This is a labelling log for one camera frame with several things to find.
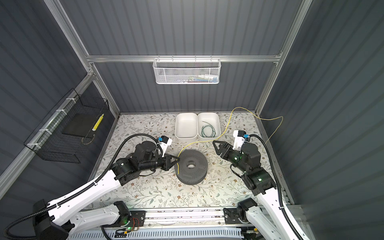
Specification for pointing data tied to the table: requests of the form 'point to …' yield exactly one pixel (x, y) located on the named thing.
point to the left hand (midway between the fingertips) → (180, 159)
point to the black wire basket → (61, 134)
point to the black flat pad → (82, 125)
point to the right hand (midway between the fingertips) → (217, 145)
